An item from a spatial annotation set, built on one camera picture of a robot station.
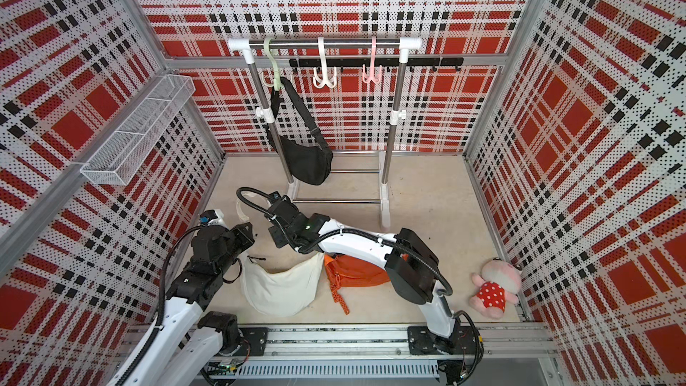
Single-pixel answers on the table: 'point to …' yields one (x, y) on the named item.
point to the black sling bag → (309, 163)
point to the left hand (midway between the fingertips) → (256, 224)
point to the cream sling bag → (282, 293)
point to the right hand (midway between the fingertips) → (283, 226)
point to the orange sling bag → (347, 271)
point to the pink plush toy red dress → (499, 281)
